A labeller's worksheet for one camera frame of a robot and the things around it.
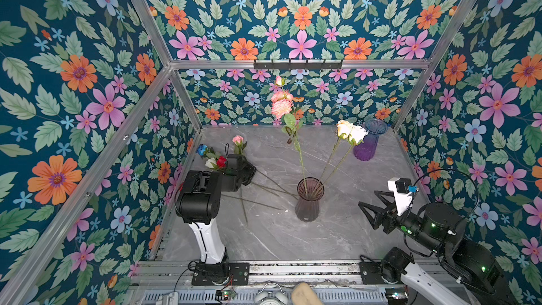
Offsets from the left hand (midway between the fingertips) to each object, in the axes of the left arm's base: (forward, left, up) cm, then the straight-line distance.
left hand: (259, 164), depth 101 cm
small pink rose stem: (+15, +11, +1) cm, 19 cm away
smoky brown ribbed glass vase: (-23, -20, +14) cm, 34 cm away
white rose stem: (+1, +23, +2) cm, 23 cm away
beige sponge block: (-53, -14, +2) cm, 55 cm away
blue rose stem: (+10, +29, +3) cm, 31 cm away
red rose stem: (0, +18, +2) cm, 18 cm away
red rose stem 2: (-17, +5, -3) cm, 18 cm away
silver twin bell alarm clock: (-54, -4, +1) cm, 54 cm away
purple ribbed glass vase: (+5, -55, -2) cm, 56 cm away
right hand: (-32, -36, +27) cm, 56 cm away
